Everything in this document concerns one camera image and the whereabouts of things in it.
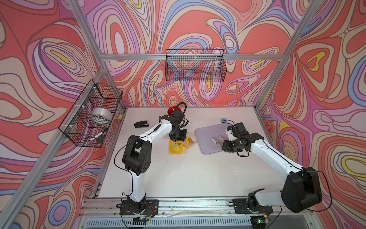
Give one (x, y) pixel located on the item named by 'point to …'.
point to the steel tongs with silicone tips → (220, 137)
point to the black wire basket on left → (88, 120)
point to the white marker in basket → (96, 136)
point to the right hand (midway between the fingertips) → (226, 151)
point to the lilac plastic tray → (204, 135)
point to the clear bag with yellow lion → (177, 147)
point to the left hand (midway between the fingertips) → (186, 140)
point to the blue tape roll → (223, 120)
